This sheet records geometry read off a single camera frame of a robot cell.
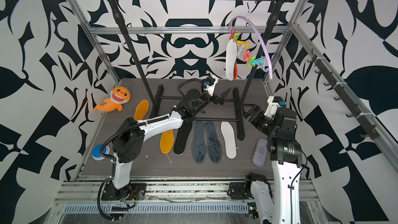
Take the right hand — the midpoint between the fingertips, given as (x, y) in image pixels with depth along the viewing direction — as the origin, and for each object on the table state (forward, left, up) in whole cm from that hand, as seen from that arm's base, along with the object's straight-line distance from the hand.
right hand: (246, 107), depth 67 cm
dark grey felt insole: (-5, +21, -31) cm, 38 cm away
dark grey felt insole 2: (-5, +12, -31) cm, 34 cm away
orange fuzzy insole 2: (-2, +39, -30) cm, 49 cm away
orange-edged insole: (+1, +3, -31) cm, 31 cm away
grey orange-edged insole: (+22, +1, -2) cm, 22 cm away
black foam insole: (+1, +30, -30) cm, 43 cm away
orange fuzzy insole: (+19, +58, -30) cm, 68 cm away
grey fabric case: (-11, -11, -29) cm, 33 cm away
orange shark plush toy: (+25, +72, -22) cm, 79 cm away
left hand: (+15, +10, +2) cm, 18 cm away
